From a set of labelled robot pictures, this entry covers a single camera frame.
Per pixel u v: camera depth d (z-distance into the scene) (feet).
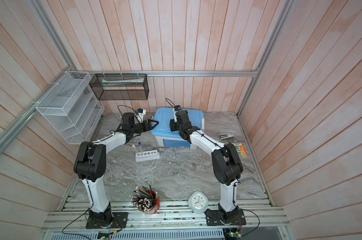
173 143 3.07
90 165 1.75
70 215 2.53
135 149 2.85
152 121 2.88
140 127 2.77
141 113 2.89
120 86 3.41
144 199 2.08
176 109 2.64
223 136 3.44
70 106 2.38
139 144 2.75
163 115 3.19
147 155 3.06
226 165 1.66
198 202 2.51
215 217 2.40
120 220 2.40
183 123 2.34
